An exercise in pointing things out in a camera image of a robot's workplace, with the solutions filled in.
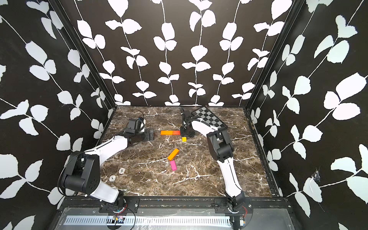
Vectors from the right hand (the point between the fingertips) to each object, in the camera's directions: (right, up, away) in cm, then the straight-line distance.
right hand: (181, 133), depth 102 cm
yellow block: (+2, -4, -3) cm, 6 cm away
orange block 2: (-5, -13, -9) cm, 17 cm away
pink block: (-4, -19, -14) cm, 24 cm away
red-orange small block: (-4, 0, +3) cm, 5 cm away
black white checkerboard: (+20, +13, +9) cm, 26 cm away
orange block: (-11, +1, +3) cm, 11 cm away
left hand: (-21, +2, -9) cm, 22 cm away
